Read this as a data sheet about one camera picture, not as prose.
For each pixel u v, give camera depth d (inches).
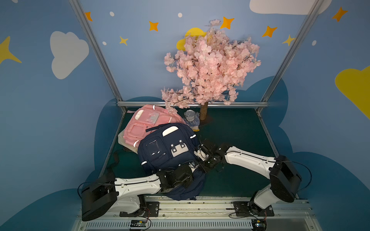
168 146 34.9
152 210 29.2
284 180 17.4
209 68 25.5
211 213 28.9
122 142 38.3
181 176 23.8
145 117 42.4
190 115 43.7
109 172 34.8
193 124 43.8
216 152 24.5
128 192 18.0
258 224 28.8
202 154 29.0
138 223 28.3
